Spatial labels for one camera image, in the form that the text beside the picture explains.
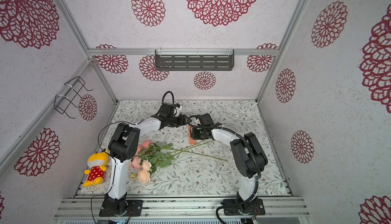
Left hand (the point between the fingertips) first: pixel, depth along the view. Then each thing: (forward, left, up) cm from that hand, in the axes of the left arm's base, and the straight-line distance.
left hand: (190, 121), depth 100 cm
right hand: (-9, -1, 0) cm, 9 cm away
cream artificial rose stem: (-25, +16, -3) cm, 30 cm away
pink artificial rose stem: (-18, +25, -1) cm, 31 cm away
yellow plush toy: (-28, +50, +1) cm, 57 cm away
